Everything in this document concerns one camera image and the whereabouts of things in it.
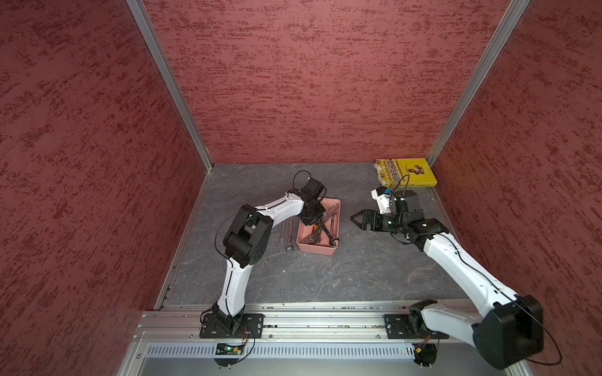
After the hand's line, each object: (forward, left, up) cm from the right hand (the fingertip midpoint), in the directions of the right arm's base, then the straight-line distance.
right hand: (359, 222), depth 80 cm
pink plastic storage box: (+2, +13, -15) cm, 20 cm away
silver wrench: (+11, +9, -11) cm, 18 cm away
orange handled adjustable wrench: (+1, +15, -14) cm, 21 cm away
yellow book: (+36, -31, -14) cm, 49 cm away
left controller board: (-34, +45, -17) cm, 59 cm away
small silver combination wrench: (+7, +29, -17) cm, 34 cm away
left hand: (+10, +12, -14) cm, 21 cm away
